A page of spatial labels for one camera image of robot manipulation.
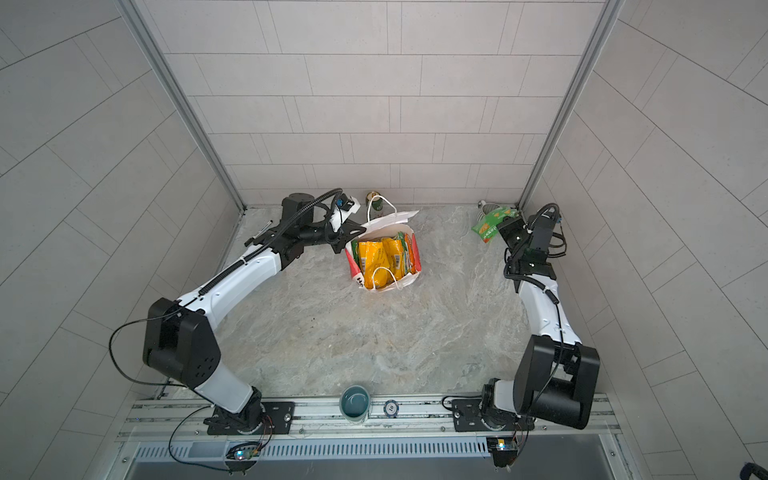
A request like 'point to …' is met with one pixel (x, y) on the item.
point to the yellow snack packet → (382, 262)
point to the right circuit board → (504, 450)
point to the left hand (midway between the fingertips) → (370, 223)
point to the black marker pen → (247, 242)
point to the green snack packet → (487, 226)
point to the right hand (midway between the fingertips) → (501, 211)
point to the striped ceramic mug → (487, 207)
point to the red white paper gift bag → (398, 227)
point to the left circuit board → (242, 457)
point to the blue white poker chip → (391, 408)
